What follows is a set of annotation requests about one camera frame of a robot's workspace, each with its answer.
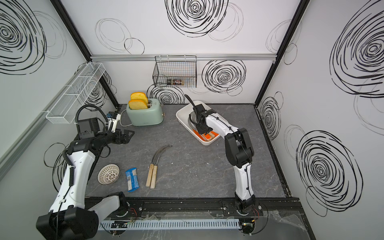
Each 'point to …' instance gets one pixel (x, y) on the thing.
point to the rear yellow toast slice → (138, 95)
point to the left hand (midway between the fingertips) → (125, 131)
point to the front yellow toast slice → (137, 104)
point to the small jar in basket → (177, 82)
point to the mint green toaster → (153, 115)
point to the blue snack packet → (132, 181)
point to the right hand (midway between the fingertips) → (206, 129)
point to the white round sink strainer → (108, 174)
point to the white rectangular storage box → (182, 115)
